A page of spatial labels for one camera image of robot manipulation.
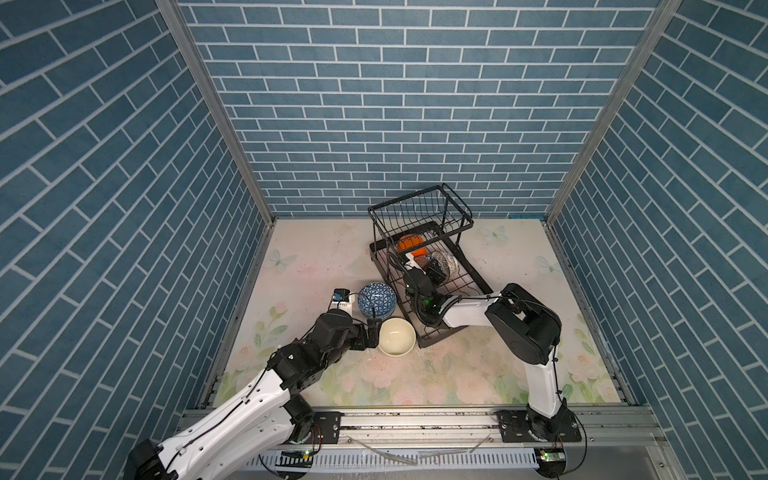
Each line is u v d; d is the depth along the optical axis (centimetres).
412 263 85
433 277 85
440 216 96
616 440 73
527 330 52
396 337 89
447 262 95
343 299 68
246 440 54
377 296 93
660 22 72
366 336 69
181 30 72
